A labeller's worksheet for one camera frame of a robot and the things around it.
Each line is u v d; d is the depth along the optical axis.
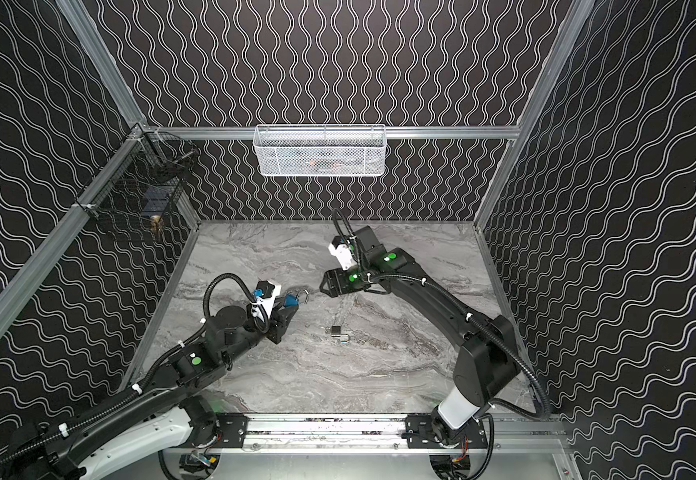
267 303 0.64
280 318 0.67
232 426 0.76
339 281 0.70
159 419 0.60
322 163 0.95
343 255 0.73
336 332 0.91
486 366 0.43
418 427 0.75
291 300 0.74
